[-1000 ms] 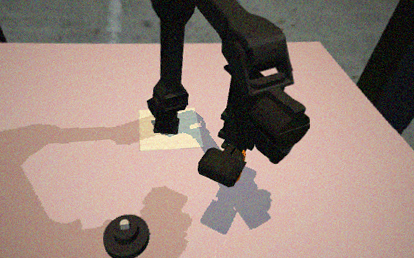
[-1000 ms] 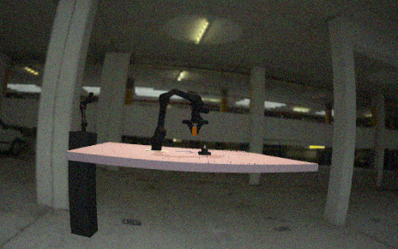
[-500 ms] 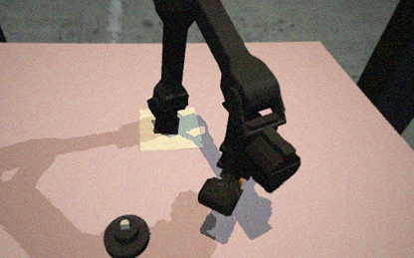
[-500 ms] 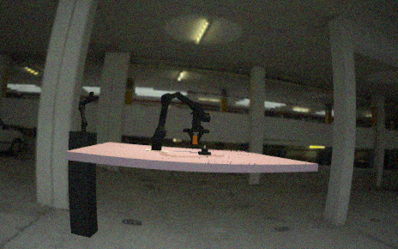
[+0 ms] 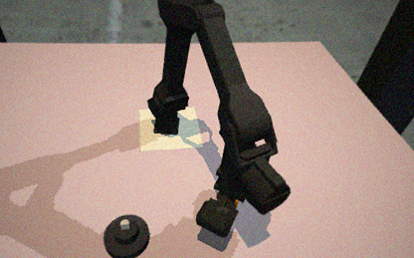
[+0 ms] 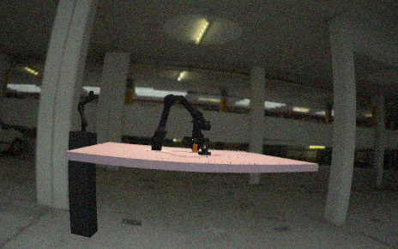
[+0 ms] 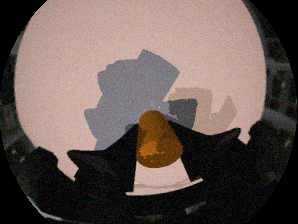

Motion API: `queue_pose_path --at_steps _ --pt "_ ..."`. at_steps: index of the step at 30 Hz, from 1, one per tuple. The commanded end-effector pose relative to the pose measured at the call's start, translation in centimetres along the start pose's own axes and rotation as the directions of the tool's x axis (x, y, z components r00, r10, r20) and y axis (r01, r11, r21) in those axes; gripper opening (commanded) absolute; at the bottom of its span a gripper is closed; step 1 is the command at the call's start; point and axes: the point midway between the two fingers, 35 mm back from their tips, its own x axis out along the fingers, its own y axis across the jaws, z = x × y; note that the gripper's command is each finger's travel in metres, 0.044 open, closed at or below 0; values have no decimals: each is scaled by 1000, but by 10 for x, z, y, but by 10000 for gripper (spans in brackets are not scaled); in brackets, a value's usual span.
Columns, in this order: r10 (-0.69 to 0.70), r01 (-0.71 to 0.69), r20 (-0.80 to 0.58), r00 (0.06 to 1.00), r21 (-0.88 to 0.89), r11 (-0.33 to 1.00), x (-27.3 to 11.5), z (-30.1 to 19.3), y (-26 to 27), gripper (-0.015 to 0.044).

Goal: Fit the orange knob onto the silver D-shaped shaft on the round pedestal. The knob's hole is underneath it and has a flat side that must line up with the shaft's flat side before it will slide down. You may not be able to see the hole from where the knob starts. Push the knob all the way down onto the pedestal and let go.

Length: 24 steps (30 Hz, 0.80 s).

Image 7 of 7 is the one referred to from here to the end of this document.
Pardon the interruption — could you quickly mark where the orange knob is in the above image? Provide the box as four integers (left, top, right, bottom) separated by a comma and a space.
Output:
136, 111, 184, 169

